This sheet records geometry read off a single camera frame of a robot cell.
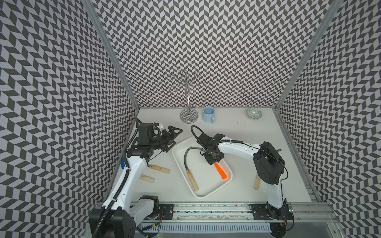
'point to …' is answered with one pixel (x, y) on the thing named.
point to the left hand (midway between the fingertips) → (180, 136)
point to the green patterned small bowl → (254, 113)
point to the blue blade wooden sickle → (142, 176)
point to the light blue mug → (208, 114)
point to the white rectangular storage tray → (203, 179)
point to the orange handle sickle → (222, 173)
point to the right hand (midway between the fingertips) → (214, 161)
